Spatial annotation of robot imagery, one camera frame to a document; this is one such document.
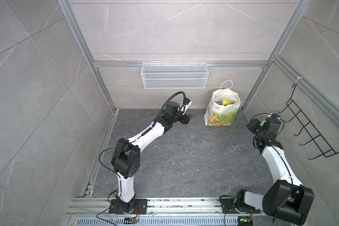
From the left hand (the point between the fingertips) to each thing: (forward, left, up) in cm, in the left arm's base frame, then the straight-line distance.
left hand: (190, 109), depth 85 cm
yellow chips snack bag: (+12, -27, -7) cm, 30 cm away
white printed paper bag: (+3, -23, -11) cm, 26 cm away
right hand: (-9, -38, -3) cm, 39 cm away
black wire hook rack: (-34, -54, +7) cm, 64 cm away
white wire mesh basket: (+30, +9, +4) cm, 32 cm away
